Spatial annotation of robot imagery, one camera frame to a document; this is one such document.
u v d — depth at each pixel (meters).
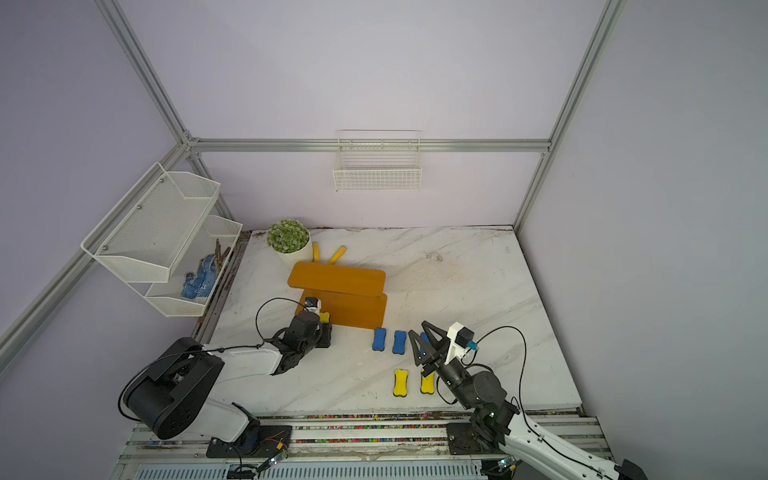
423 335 0.71
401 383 0.82
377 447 0.73
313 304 0.84
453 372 0.64
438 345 0.69
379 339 0.93
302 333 0.72
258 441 0.71
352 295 1.00
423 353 0.63
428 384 0.81
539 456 0.54
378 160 0.98
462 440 0.73
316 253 1.11
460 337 0.60
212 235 1.01
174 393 0.44
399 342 0.91
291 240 0.98
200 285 0.88
